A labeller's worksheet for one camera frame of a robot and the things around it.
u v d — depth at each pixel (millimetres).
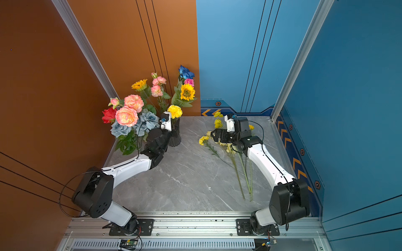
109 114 701
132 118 569
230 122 750
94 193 446
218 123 1087
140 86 772
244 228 725
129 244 717
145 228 740
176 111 754
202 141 1023
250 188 847
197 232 726
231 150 987
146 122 668
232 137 696
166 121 682
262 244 694
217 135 733
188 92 754
